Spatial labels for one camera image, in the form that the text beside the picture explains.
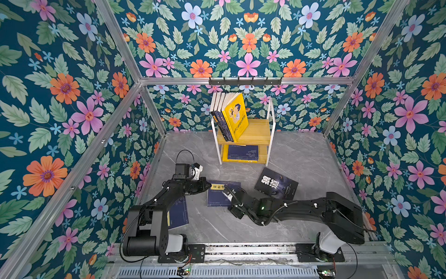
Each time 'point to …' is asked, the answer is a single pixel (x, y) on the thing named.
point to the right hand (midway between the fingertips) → (235, 196)
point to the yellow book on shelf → (225, 155)
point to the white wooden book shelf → (260, 132)
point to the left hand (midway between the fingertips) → (212, 183)
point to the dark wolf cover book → (275, 185)
